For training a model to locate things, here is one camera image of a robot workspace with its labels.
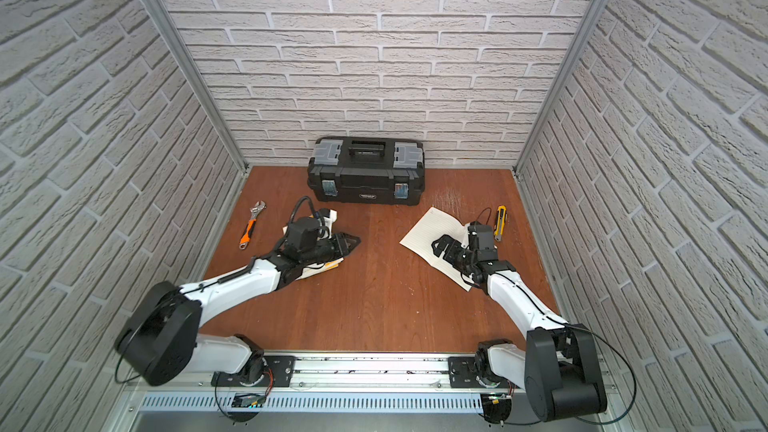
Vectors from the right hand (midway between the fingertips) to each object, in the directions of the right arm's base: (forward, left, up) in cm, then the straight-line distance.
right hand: (447, 250), depth 88 cm
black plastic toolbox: (+25, +23, +11) cm, 36 cm away
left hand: (+2, +25, +7) cm, 26 cm away
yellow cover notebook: (-8, +37, +10) cm, 39 cm away
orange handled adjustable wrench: (+24, +65, -5) cm, 70 cm away
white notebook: (+14, +1, -6) cm, 15 cm away
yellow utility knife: (+15, -23, -6) cm, 28 cm away
